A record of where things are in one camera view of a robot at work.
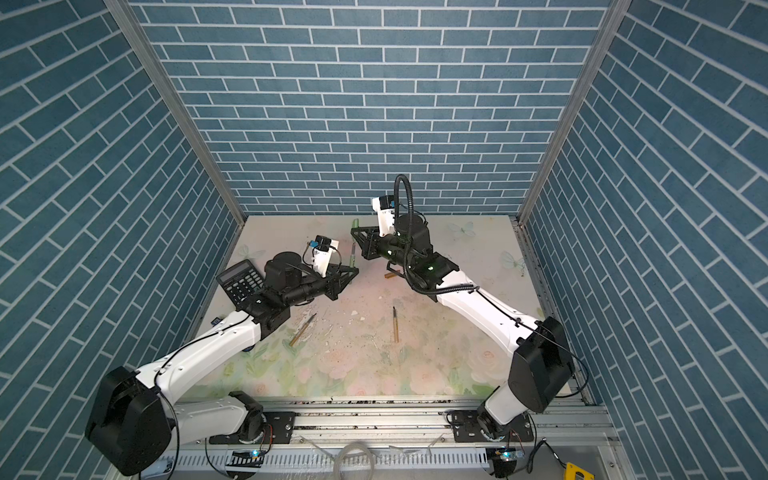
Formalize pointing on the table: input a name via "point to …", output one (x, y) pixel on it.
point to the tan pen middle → (396, 325)
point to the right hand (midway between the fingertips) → (349, 228)
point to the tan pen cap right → (390, 275)
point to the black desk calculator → (241, 281)
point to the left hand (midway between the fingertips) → (357, 271)
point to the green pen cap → (355, 223)
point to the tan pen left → (301, 331)
